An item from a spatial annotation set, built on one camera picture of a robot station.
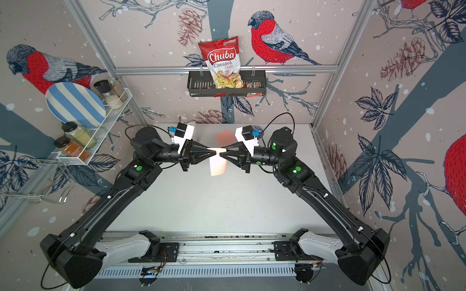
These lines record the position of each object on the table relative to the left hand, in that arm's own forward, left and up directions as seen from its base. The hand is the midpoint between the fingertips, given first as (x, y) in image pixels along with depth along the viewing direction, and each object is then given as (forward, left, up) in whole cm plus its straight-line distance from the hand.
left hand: (215, 151), depth 55 cm
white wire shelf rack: (+23, +49, -8) cm, 55 cm away
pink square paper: (+42, +1, -43) cm, 60 cm away
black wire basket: (+51, +13, -9) cm, 54 cm away
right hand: (+1, -2, -2) cm, 3 cm away
